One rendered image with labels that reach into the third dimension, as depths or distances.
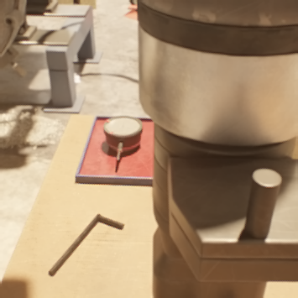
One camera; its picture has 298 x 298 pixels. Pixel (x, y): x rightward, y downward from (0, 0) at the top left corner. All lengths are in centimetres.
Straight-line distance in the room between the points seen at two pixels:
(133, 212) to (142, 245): 5
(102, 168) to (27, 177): 81
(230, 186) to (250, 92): 4
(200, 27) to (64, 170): 46
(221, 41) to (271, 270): 9
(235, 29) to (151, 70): 4
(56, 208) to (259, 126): 40
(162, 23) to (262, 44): 4
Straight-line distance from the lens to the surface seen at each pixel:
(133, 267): 47
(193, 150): 20
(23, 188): 135
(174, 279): 28
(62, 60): 163
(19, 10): 128
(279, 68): 17
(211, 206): 17
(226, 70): 17
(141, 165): 59
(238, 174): 18
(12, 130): 162
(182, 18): 17
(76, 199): 55
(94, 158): 61
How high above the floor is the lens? 83
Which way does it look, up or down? 35 degrees down
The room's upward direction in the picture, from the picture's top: straight up
